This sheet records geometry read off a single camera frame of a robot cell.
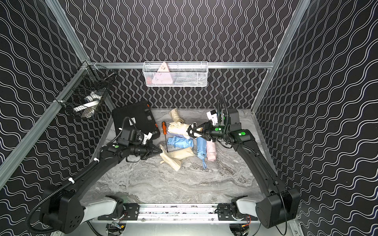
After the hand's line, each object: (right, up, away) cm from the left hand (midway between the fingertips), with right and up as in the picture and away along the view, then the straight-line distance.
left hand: (163, 150), depth 76 cm
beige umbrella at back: (+2, +22, +37) cm, 43 cm away
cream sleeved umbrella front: (+9, -5, +17) cm, 20 cm away
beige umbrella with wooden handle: (+9, +11, -3) cm, 15 cm away
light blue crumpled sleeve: (+8, +2, +21) cm, 22 cm away
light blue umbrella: (+21, -3, +16) cm, 27 cm away
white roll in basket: (-37, +21, -3) cm, 43 cm away
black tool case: (-29, +20, +39) cm, 53 cm away
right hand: (+16, +11, -6) cm, 20 cm away
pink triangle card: (-3, +43, +13) cm, 45 cm away
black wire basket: (-53, +32, +16) cm, 64 cm away
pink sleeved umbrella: (+27, -3, +16) cm, 32 cm away
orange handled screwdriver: (-4, +8, +28) cm, 30 cm away
